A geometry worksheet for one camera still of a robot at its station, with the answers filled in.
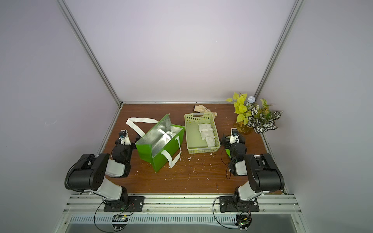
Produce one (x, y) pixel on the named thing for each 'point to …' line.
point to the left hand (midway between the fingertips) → (132, 133)
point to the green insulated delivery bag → (162, 144)
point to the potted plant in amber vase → (251, 117)
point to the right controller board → (244, 221)
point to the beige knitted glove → (200, 108)
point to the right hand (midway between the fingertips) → (233, 131)
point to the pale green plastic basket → (195, 144)
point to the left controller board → (119, 218)
